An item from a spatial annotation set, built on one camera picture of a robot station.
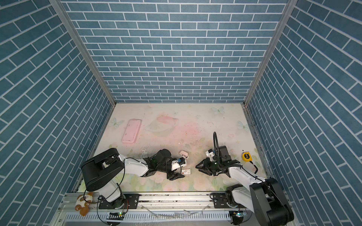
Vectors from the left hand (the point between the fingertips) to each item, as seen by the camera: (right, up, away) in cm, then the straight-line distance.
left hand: (182, 171), depth 84 cm
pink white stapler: (+1, +9, +4) cm, 10 cm away
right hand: (+8, +3, -2) cm, 9 cm away
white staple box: (+2, +1, -2) cm, 3 cm away
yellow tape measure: (+41, +7, +5) cm, 42 cm away
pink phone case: (-37, +22, +15) cm, 46 cm away
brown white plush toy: (-51, -11, -13) cm, 53 cm away
